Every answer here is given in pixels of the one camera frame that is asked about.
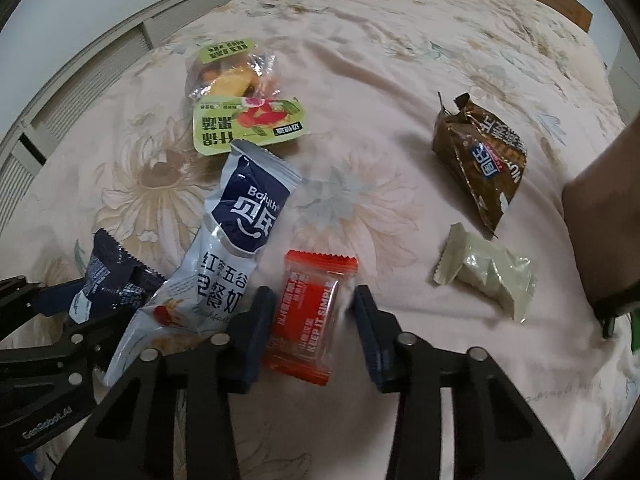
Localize brown nutritious snack packet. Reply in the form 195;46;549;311
432;93;527;233

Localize green label dried fruit bag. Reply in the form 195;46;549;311
186;38;308;156

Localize white blue cereal milk packet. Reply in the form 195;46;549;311
104;140;302;387

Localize green tray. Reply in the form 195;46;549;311
629;310;640;353

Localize white radiator cover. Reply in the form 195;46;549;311
1;0;232;226

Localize pale green snack packet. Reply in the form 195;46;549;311
433;222;537;323

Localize red snack packet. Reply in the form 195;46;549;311
262;249;359;386

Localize black snack packet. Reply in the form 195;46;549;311
65;229;143;326

